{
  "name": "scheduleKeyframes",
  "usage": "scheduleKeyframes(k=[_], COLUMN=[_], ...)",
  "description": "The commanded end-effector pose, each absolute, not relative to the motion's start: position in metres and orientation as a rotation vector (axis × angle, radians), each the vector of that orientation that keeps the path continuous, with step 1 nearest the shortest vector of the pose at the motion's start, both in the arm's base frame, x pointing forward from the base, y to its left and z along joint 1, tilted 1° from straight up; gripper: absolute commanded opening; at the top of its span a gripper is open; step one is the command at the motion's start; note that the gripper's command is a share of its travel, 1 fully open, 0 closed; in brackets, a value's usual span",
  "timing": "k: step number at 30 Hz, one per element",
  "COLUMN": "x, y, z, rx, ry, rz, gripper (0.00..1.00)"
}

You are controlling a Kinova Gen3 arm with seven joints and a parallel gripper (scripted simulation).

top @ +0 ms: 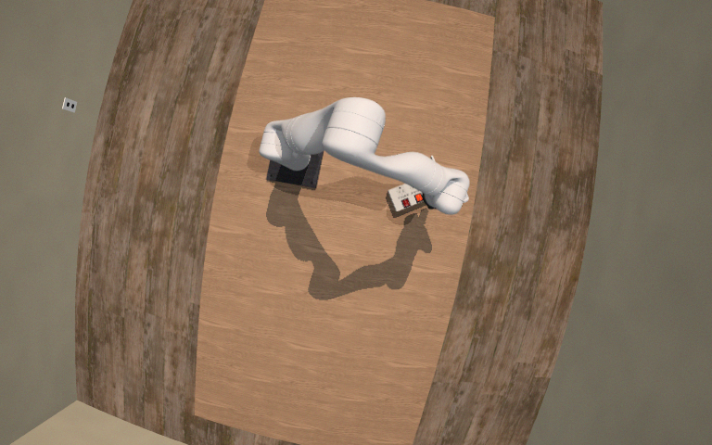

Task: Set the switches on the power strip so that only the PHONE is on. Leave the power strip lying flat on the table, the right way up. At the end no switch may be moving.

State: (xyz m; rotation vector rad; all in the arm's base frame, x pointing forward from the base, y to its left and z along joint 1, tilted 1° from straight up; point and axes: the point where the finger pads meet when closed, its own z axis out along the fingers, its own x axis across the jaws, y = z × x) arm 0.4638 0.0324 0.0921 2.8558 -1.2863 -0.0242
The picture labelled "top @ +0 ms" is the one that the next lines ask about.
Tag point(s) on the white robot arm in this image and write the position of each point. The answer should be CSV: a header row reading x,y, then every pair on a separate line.
x,y
352,135

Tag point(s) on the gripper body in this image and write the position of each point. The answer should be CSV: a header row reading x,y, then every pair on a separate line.
x,y
429,204

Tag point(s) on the white power strip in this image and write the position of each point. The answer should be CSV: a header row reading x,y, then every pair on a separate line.
x,y
404,196

